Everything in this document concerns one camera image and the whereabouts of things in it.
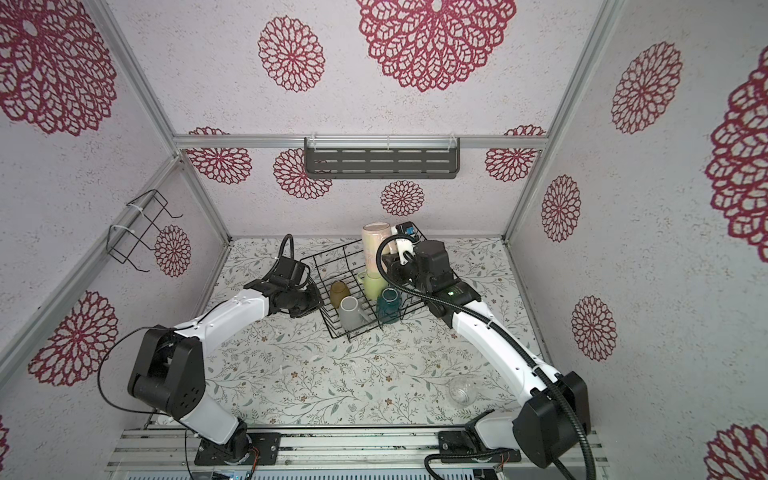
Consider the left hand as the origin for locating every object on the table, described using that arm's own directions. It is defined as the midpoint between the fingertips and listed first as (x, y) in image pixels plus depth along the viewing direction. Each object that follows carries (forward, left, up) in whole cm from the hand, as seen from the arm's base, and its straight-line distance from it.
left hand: (324, 307), depth 90 cm
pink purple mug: (+6, -16, +24) cm, 30 cm away
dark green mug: (-1, -20, +2) cm, 20 cm away
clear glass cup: (-22, -40, -9) cm, 46 cm away
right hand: (+3, -19, +22) cm, 29 cm away
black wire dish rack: (+8, -7, -5) cm, 12 cm away
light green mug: (+8, -15, +1) cm, 17 cm away
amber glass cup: (+5, -4, +1) cm, 7 cm away
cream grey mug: (-4, -8, +2) cm, 9 cm away
